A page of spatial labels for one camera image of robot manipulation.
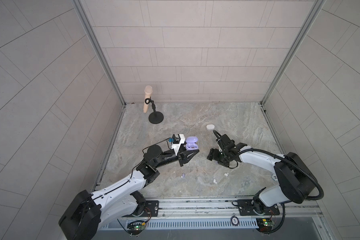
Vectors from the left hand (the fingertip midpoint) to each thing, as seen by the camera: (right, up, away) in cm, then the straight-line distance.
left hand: (199, 150), depth 65 cm
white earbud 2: (+10, -20, +15) cm, 27 cm away
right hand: (+8, -12, +22) cm, 26 cm away
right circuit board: (+31, -35, +3) cm, 47 cm away
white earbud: (+16, -18, +17) cm, 30 cm away
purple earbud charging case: (-3, +3, 0) cm, 5 cm away
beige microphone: (-28, +30, +22) cm, 46 cm away
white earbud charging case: (+11, +7, +37) cm, 39 cm away
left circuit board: (-28, -35, 0) cm, 44 cm away
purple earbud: (-7, -18, +17) cm, 26 cm away
